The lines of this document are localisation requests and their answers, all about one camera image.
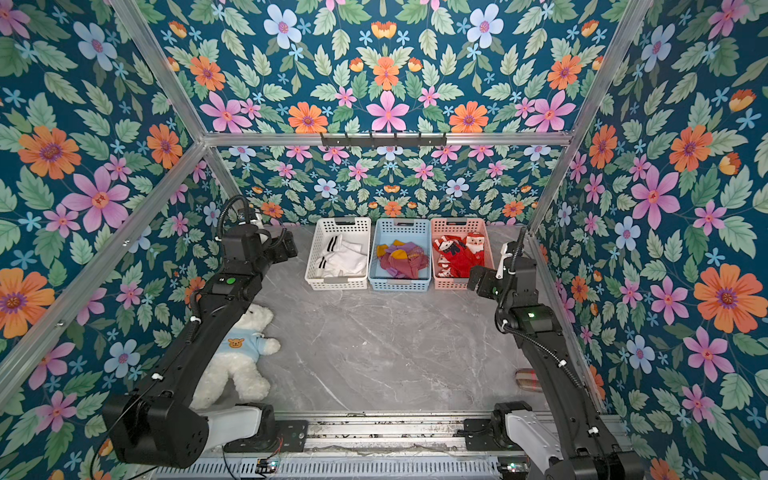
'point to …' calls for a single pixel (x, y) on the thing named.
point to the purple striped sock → (404, 261)
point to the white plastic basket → (351, 229)
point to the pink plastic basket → (457, 226)
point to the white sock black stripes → (337, 243)
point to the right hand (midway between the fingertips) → (494, 268)
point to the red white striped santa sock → (442, 244)
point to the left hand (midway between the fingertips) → (277, 234)
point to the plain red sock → (460, 262)
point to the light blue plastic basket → (396, 231)
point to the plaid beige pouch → (527, 379)
